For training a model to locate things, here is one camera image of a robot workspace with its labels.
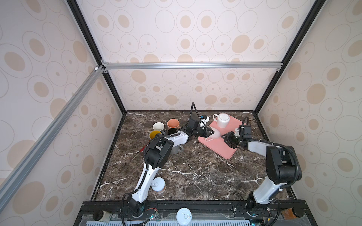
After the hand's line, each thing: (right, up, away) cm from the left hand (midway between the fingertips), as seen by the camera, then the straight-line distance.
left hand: (217, 130), depth 92 cm
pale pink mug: (0, -3, +4) cm, 5 cm away
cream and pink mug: (-30, +5, +13) cm, 33 cm away
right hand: (+5, -5, +5) cm, 9 cm away
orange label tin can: (-36, -29, -15) cm, 49 cm away
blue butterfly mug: (-44, -3, +6) cm, 44 cm away
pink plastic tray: (+3, -11, +7) cm, 13 cm away
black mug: (-30, -1, +2) cm, 30 cm away
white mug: (+7, +7, +12) cm, 15 cm away
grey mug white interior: (-40, +3, +7) cm, 41 cm away
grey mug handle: (-26, -13, 0) cm, 29 cm away
